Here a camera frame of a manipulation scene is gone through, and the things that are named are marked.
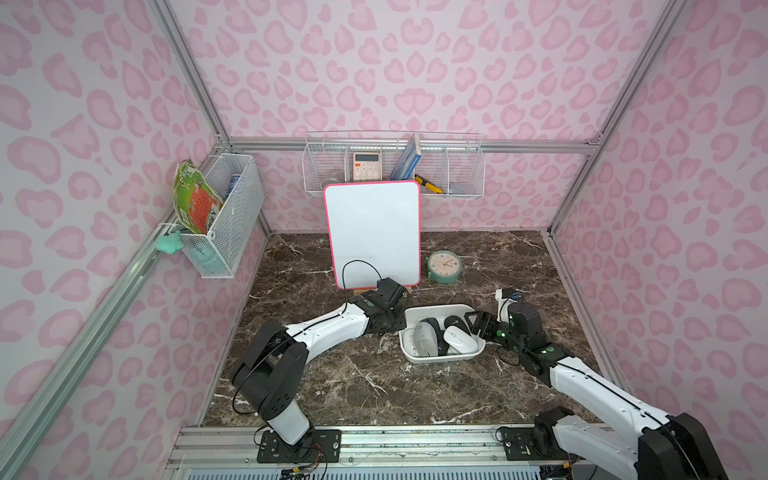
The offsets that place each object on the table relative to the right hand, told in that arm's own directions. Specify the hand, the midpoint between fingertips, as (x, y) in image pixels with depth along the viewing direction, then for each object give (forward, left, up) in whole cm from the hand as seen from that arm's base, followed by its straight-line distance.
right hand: (472, 315), depth 85 cm
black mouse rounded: (+2, +4, -8) cm, 9 cm away
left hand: (+2, +21, -3) cm, 21 cm away
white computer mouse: (-5, +3, -5) cm, 8 cm away
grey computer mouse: (-6, +13, -3) cm, 15 cm away
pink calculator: (+41, +32, +22) cm, 56 cm away
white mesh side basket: (+4, +65, +22) cm, 69 cm away
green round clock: (+24, +5, -8) cm, 26 cm away
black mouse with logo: (-6, +8, -7) cm, 13 cm away
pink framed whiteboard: (+21, +28, +12) cm, 37 cm away
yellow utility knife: (+38, +10, +15) cm, 42 cm away
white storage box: (+4, +16, -7) cm, 18 cm away
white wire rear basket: (+47, +6, +18) cm, 51 cm away
